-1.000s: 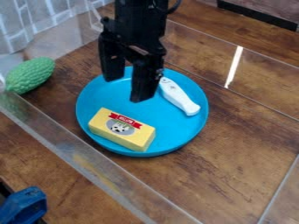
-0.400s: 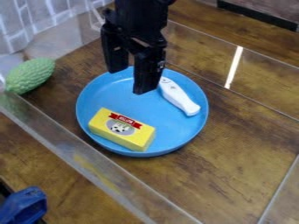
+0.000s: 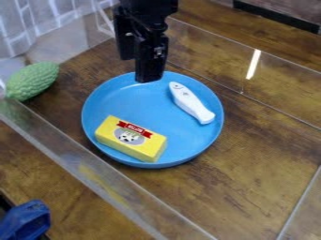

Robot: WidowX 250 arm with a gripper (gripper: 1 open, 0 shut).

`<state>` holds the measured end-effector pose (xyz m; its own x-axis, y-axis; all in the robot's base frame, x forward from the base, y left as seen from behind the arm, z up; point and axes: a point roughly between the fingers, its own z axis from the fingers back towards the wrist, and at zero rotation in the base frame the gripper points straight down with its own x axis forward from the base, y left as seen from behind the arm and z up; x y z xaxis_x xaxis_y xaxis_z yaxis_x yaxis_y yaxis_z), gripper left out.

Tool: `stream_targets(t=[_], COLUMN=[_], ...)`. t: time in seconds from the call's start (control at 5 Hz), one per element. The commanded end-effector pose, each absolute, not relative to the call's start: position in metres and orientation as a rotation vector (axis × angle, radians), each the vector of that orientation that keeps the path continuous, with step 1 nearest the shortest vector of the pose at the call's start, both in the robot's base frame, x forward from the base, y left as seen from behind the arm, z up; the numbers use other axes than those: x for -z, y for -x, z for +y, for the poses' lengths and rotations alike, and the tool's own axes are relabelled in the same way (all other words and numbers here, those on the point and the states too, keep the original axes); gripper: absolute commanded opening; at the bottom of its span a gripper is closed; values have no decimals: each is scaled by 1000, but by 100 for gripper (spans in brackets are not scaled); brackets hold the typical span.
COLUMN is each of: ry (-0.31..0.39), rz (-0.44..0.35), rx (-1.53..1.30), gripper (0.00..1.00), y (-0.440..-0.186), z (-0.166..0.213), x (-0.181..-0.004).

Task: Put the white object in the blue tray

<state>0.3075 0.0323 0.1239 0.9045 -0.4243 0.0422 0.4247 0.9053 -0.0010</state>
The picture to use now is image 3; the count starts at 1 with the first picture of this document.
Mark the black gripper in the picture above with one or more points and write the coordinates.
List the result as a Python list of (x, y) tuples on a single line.
[(141, 18)]

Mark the blue round tray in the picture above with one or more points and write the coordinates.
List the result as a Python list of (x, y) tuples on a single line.
[(146, 105)]

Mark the green bumpy gourd toy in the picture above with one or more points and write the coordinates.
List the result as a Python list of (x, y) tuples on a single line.
[(31, 80)]

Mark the yellow butter block toy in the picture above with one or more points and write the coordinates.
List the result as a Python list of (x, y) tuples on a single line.
[(132, 139)]

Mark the grey patterned curtain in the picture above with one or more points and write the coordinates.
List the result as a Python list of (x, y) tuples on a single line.
[(27, 19)]

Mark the clear acrylic front barrier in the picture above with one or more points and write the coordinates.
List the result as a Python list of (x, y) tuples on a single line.
[(153, 215)]

